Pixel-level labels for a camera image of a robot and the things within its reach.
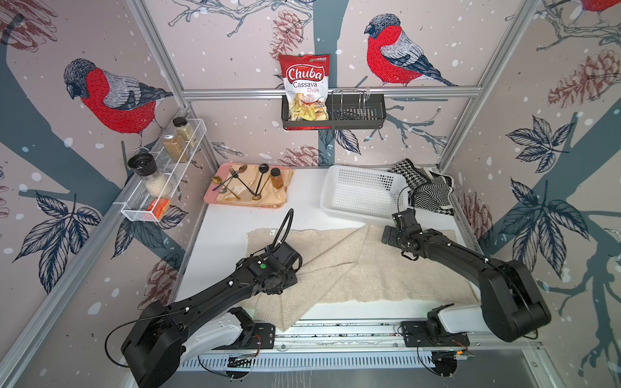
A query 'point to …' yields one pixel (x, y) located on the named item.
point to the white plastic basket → (361, 193)
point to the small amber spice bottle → (276, 178)
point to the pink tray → (211, 194)
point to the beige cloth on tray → (252, 184)
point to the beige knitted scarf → (355, 266)
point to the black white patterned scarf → (428, 190)
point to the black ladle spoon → (263, 168)
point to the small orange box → (159, 206)
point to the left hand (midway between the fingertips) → (296, 275)
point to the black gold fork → (236, 175)
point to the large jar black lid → (156, 182)
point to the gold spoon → (218, 181)
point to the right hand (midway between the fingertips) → (394, 235)
